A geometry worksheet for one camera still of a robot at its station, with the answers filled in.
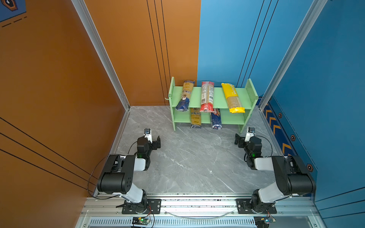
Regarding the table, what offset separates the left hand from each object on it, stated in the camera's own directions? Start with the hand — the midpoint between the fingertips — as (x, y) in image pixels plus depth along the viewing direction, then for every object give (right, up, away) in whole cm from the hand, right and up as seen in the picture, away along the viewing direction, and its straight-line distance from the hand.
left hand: (151, 135), depth 94 cm
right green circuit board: (+62, -41, -24) cm, 78 cm away
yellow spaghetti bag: (+51, +26, -7) cm, 58 cm away
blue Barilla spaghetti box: (+42, +9, -5) cm, 44 cm away
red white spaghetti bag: (+36, +24, -11) cm, 44 cm away
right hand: (+61, 0, 0) cm, 61 cm away
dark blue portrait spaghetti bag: (+30, +11, -2) cm, 32 cm away
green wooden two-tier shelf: (+63, +25, -5) cm, 68 cm away
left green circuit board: (0, -41, -23) cm, 47 cm away
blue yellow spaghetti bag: (+22, +19, -15) cm, 33 cm away
